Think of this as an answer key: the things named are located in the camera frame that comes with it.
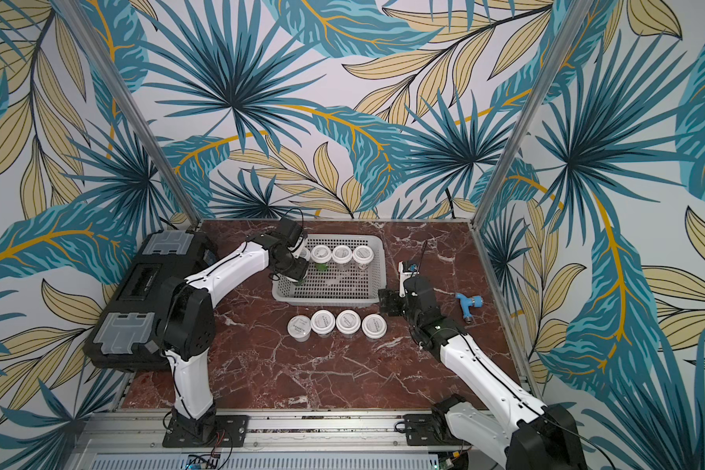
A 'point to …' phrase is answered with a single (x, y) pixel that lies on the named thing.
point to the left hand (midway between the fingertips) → (294, 271)
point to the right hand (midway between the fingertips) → (394, 288)
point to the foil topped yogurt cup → (299, 327)
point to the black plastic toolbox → (126, 333)
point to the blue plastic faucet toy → (468, 303)
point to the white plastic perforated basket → (344, 269)
